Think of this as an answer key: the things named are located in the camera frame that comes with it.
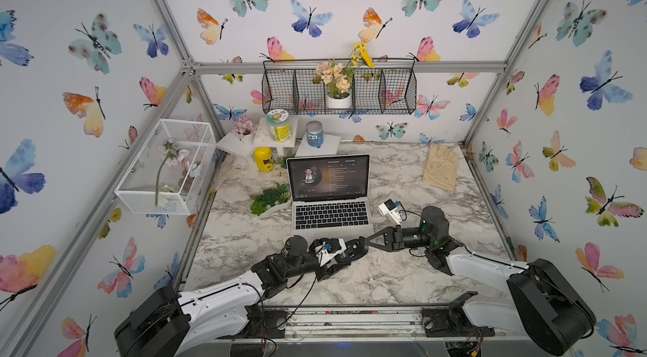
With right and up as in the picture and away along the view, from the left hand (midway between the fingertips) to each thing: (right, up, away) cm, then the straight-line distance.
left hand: (346, 251), depth 76 cm
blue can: (-11, +37, +17) cm, 42 cm away
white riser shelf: (-5, +33, +23) cm, 41 cm away
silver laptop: (-5, +14, +25) cm, 29 cm away
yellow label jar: (-23, +39, +10) cm, 46 cm away
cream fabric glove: (+43, +25, +35) cm, 61 cm away
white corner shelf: (-46, +35, +28) cm, 64 cm away
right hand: (+7, +4, -5) cm, 9 cm away
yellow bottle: (-32, +29, +27) cm, 51 cm away
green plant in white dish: (-27, +13, +17) cm, 35 cm away
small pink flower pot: (-36, +40, +15) cm, 55 cm away
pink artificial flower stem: (-52, +29, -2) cm, 59 cm away
